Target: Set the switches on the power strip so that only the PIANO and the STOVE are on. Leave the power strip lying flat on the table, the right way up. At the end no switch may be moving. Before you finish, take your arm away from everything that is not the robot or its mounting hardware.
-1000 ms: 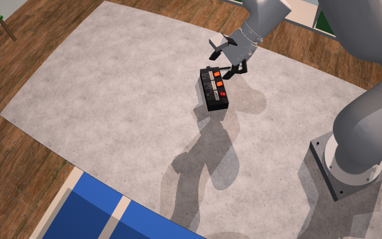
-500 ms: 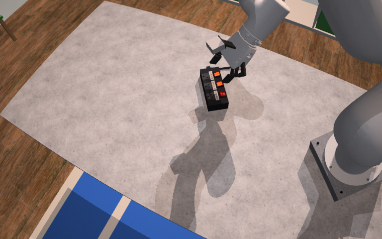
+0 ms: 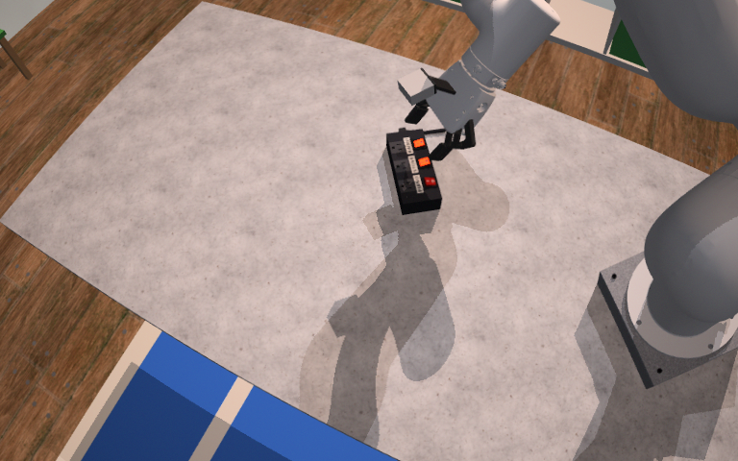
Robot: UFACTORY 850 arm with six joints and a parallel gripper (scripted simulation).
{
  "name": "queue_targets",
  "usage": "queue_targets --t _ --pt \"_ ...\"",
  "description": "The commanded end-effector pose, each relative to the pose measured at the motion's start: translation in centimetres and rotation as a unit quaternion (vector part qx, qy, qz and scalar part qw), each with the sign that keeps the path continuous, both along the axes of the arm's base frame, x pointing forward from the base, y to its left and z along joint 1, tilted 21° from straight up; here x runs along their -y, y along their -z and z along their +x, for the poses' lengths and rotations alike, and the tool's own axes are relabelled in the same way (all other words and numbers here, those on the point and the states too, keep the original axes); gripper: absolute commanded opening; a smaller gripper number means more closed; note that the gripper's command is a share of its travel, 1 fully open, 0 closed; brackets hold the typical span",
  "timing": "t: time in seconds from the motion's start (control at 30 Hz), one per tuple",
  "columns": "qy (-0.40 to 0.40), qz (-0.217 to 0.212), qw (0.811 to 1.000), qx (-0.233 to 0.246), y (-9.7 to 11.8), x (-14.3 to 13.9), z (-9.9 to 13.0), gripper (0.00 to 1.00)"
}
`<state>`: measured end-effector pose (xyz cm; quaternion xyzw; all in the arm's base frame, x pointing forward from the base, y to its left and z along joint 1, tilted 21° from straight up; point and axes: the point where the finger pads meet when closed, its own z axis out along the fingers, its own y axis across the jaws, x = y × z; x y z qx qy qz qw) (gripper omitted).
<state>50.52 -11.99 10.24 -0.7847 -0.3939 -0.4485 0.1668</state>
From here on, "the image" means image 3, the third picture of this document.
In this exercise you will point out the black power strip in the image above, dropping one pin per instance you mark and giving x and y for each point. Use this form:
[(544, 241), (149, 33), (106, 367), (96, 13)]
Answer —
[(414, 176)]

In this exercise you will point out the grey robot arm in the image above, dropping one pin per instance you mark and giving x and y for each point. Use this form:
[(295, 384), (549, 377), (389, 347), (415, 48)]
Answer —
[(690, 48)]

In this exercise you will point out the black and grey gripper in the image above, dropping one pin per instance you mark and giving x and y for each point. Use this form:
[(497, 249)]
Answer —
[(471, 96)]

